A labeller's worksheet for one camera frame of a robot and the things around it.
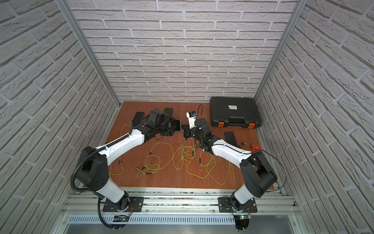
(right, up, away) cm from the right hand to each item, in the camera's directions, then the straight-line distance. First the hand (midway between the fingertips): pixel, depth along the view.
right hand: (183, 125), depth 84 cm
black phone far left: (-37, +4, +26) cm, 45 cm away
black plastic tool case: (+30, +9, +23) cm, 39 cm away
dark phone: (-4, 0, -1) cm, 4 cm away
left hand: (-2, +4, 0) cm, 4 cm away
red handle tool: (+48, -16, +11) cm, 52 cm away
